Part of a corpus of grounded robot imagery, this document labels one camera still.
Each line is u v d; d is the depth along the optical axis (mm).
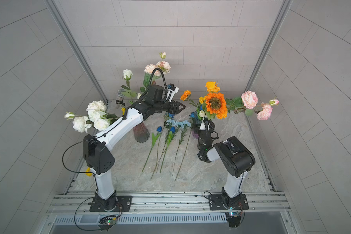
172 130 950
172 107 692
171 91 643
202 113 723
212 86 771
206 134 696
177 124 984
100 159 458
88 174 788
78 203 721
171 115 1031
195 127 807
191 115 1020
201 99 787
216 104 617
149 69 666
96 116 551
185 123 965
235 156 488
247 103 587
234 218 682
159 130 968
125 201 723
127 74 772
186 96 805
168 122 991
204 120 747
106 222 654
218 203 710
